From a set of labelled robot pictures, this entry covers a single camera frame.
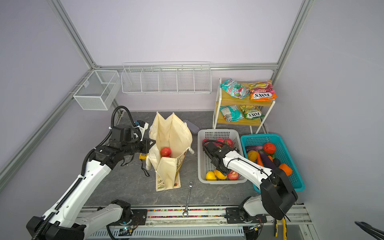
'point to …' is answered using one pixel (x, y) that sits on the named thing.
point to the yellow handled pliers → (284, 228)
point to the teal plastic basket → (282, 154)
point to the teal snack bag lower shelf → (231, 113)
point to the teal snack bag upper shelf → (234, 89)
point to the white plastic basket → (205, 165)
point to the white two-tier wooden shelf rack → (223, 99)
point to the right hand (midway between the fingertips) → (220, 166)
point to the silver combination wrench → (185, 212)
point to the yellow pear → (219, 175)
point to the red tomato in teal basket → (270, 148)
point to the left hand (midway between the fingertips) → (154, 143)
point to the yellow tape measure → (143, 156)
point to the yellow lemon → (210, 176)
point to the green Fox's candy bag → (251, 112)
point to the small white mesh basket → (99, 91)
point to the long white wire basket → (166, 77)
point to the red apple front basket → (233, 175)
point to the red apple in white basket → (229, 142)
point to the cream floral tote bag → (172, 133)
